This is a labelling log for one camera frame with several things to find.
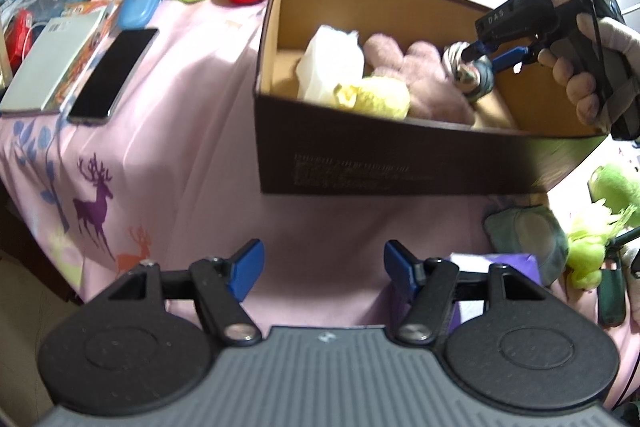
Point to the brown cardboard box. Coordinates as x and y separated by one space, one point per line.
375 162

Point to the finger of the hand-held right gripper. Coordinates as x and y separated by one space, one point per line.
510 58
480 49

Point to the orange book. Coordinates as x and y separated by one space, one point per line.
92 39

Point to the red packet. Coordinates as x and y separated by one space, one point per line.
17 37

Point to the black smartphone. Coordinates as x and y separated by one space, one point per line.
112 74

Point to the purple tissue pack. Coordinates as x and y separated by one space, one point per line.
520 264

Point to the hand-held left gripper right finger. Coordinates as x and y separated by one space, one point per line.
400 267

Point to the dark tripod stand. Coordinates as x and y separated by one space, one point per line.
611 292

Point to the round green plush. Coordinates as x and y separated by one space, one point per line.
617 184

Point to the yellow towel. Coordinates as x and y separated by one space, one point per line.
380 97

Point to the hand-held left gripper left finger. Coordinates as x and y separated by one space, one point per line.
247 267

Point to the grey white sock roll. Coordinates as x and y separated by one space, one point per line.
467 79

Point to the neon yellow-green cloth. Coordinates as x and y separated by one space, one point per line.
585 252

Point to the white notebook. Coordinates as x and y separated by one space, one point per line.
50 62

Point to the pink printed tablecloth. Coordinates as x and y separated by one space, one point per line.
190 107

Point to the pink plush toy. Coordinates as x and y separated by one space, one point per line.
425 77

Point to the person's right hand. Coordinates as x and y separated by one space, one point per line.
580 87

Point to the pale teal fabric pad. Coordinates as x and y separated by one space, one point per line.
530 237

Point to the blue glasses case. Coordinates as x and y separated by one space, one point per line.
140 2

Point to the white plastic bag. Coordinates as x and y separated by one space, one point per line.
330 62

